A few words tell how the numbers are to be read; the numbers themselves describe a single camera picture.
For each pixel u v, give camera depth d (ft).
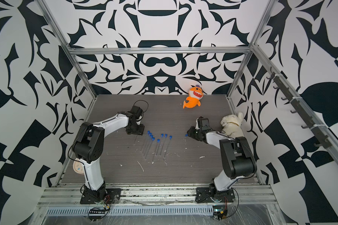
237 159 1.54
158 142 3.07
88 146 1.68
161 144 3.01
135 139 3.08
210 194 2.43
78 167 2.67
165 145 3.00
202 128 2.49
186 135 3.16
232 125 3.03
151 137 3.15
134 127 2.73
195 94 3.65
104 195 2.26
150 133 3.18
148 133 3.17
